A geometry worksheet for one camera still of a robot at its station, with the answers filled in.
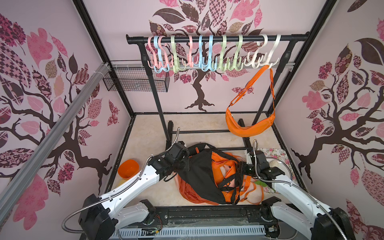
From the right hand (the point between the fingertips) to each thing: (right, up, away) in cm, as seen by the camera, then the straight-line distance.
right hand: (238, 165), depth 85 cm
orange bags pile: (-7, -5, +4) cm, 9 cm away
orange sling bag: (-4, +25, -2) cm, 25 cm away
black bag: (-23, -1, -9) cm, 25 cm away
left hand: (-29, +1, -8) cm, 30 cm away
